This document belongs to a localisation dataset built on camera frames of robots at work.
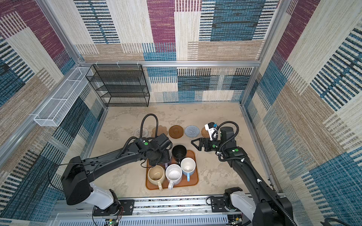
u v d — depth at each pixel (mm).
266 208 385
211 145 690
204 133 1024
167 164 810
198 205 760
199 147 697
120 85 1112
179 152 874
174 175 831
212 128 718
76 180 407
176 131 1024
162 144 629
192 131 1021
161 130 1055
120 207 728
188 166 862
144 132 1021
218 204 739
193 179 793
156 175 851
